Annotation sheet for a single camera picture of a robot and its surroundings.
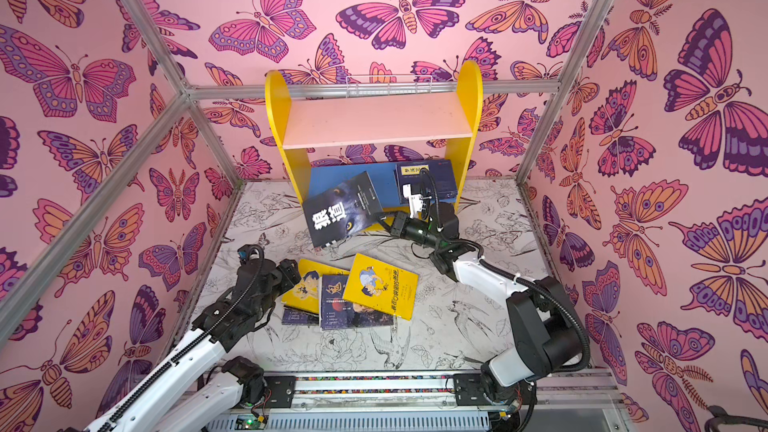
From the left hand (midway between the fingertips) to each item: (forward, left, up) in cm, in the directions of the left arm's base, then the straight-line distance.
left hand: (290, 264), depth 79 cm
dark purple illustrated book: (-9, -12, -10) cm, 18 cm away
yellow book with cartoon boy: (-4, -2, -12) cm, 12 cm away
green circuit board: (-33, +8, -18) cm, 39 cm away
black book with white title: (+11, -14, +9) cm, 20 cm away
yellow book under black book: (-1, -24, -12) cm, 27 cm away
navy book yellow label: (+31, -33, +3) cm, 46 cm away
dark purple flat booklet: (-9, 0, -15) cm, 17 cm away
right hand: (+9, -23, +10) cm, 27 cm away
